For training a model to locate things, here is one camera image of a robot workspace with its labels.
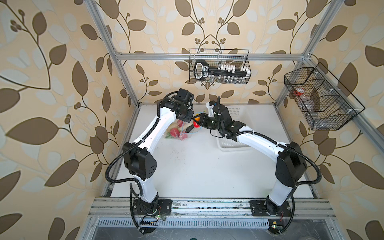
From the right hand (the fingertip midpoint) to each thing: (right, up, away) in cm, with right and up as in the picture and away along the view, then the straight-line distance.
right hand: (195, 119), depth 80 cm
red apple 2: (-7, -10, +3) cm, 12 cm away
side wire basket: (+65, +7, -8) cm, 66 cm away
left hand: (-4, +3, +3) cm, 6 cm away
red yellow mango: (+1, -3, -3) cm, 4 cm away
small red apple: (-11, -3, +24) cm, 26 cm away
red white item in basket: (+57, +15, +1) cm, 59 cm away
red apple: (-13, -8, +11) cm, 19 cm away
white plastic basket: (+31, +5, +28) cm, 42 cm away
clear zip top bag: (-11, -7, +23) cm, 27 cm away
